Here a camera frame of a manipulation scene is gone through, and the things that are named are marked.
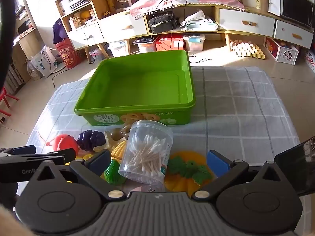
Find black glossy smartphone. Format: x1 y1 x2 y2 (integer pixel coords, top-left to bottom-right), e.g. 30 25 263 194
274 136 315 195

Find green plastic box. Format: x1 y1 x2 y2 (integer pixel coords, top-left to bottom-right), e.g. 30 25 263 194
74 50 196 126

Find clear storage box orange contents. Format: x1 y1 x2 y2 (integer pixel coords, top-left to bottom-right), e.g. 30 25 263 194
133 37 157 53

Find beige starfish toy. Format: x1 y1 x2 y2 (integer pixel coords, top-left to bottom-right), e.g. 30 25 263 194
103 127 129 151

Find stack of books and papers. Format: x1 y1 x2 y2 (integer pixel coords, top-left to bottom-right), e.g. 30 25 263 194
60 0 91 11

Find purple cloth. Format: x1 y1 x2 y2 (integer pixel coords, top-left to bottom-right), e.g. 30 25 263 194
52 18 69 44

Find pink toy with bead chain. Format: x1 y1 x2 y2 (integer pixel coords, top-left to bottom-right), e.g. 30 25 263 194
45 134 80 156

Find yellow plastic bowl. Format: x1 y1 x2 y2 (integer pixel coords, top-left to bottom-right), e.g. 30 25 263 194
75 152 95 161

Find pile of white papers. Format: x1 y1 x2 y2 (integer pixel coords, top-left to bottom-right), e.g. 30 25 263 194
180 10 219 31

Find black bag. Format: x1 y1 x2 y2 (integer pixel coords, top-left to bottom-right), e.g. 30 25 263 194
148 13 178 34

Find red stool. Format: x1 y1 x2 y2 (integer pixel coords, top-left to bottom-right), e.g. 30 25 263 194
0 86 19 117

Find clear cotton swab jar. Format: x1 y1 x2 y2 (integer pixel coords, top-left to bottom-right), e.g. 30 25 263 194
118 120 174 185

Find clear plastic storage box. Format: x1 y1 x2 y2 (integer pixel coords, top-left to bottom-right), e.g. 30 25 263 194
108 41 128 58

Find white plastic sack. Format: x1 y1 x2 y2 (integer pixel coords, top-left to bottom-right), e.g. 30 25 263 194
27 45 58 78

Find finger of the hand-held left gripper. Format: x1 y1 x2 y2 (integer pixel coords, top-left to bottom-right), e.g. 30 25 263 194
0 146 37 156
0 148 77 166

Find wooden bookshelf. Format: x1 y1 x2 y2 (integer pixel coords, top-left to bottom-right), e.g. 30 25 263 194
11 0 43 84

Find green round vegetable toy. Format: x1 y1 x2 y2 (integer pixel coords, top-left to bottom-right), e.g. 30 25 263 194
104 159 127 184

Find white carton with red print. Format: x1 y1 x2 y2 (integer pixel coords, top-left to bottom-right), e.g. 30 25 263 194
305 50 315 73

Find yellow corn toy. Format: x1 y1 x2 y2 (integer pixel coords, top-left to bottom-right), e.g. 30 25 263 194
111 139 128 159

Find red printed bucket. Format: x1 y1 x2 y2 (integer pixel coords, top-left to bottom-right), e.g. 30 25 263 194
55 38 83 69

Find person's left forearm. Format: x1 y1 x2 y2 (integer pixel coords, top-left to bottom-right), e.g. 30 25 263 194
0 204 32 236

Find small cardboard box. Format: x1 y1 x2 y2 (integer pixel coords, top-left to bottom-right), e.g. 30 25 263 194
69 16 82 29

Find black microwave oven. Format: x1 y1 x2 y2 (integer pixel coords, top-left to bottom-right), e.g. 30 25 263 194
279 0 315 33

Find yellow tall box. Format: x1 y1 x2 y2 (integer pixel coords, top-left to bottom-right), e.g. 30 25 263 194
106 0 117 14

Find egg tray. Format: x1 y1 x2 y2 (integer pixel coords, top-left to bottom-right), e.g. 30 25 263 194
230 41 266 60

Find small clear plastic box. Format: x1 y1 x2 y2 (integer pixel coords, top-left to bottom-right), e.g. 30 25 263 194
89 48 105 62

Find long wooden tv cabinet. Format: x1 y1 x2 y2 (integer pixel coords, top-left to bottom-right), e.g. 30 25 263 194
128 2 315 53

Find large white drawer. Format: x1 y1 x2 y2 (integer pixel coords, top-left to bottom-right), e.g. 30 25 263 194
219 8 275 38

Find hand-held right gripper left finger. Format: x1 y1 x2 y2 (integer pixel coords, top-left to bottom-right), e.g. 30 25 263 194
28 149 127 201

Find black power cable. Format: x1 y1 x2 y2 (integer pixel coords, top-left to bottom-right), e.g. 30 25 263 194
151 0 176 35
170 0 189 51

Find black floor cable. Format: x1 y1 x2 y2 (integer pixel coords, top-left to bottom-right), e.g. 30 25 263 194
51 61 82 89

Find pink fringed cloth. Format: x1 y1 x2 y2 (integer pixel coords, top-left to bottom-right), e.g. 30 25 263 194
130 0 245 20

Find white and red gift box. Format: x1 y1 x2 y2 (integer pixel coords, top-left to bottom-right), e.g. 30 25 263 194
264 37 300 65

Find white cabinet drawer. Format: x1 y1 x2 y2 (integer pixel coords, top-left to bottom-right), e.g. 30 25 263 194
68 23 105 51
98 13 148 42

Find purple grapes toy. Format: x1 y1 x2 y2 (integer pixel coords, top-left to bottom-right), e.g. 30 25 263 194
77 130 107 152

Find grey checked tablecloth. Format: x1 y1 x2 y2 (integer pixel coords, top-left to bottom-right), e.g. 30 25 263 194
26 66 301 198

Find red cardboard box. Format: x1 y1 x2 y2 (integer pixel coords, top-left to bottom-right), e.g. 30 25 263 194
155 34 185 52

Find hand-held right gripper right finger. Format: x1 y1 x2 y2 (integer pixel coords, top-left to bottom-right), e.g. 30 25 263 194
191 150 289 201

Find tall wooden shelf cabinet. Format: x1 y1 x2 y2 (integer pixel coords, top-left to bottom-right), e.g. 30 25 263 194
55 0 148 63

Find clear storage box blue contents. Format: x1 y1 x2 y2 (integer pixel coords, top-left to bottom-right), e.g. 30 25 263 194
183 34 206 52

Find small white drawer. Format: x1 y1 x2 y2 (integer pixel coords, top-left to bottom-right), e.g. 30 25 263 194
274 20 314 49

